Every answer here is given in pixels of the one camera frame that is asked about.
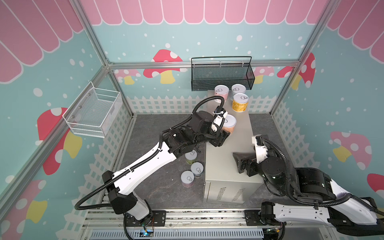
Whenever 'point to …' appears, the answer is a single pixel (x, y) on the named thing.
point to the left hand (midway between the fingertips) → (221, 132)
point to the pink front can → (187, 178)
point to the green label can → (190, 157)
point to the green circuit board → (149, 233)
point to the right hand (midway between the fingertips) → (242, 153)
